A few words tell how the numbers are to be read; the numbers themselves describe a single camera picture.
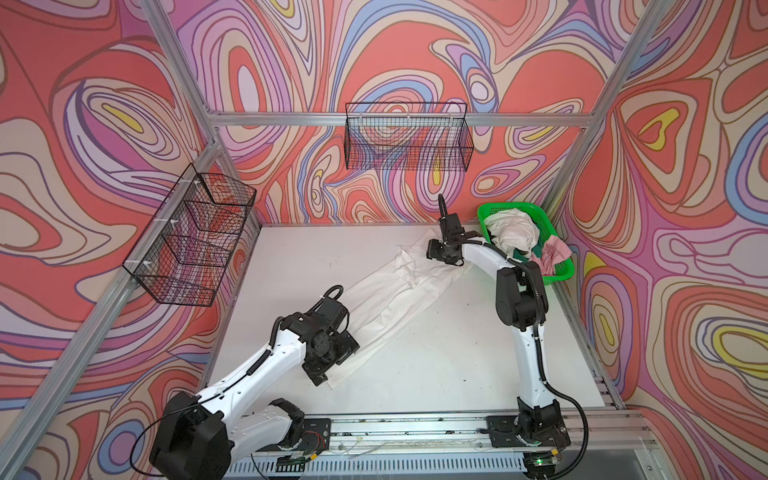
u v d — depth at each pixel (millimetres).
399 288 997
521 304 614
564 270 981
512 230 1019
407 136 960
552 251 1027
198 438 383
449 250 835
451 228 863
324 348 588
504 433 748
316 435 721
